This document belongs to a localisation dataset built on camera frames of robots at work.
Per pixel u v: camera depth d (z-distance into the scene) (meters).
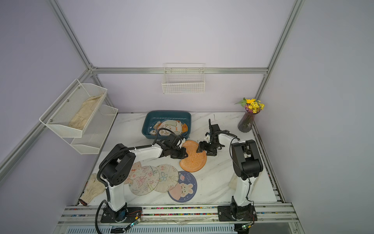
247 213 0.68
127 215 0.71
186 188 0.82
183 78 0.95
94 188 0.82
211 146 0.84
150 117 1.12
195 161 0.93
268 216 0.73
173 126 1.08
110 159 0.52
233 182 0.84
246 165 0.51
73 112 0.78
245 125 1.02
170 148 0.77
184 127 1.11
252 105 0.91
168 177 0.86
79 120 0.75
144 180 0.85
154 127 1.11
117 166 0.50
